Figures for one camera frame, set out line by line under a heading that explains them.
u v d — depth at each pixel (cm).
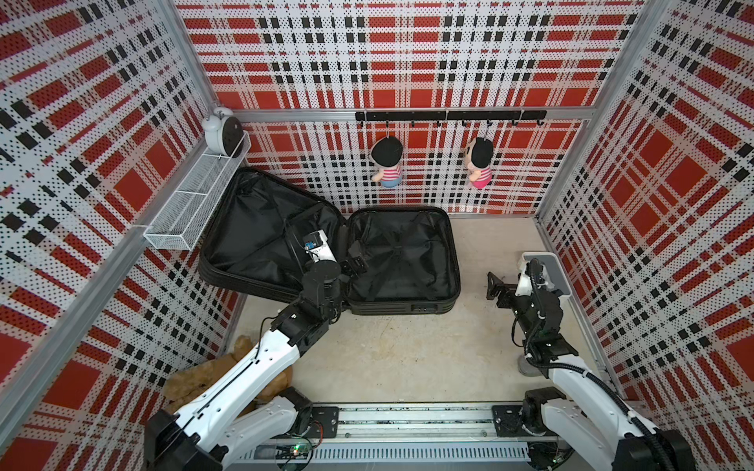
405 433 73
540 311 59
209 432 39
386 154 93
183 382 70
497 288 74
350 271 64
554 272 99
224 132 78
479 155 94
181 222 69
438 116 88
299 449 70
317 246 60
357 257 65
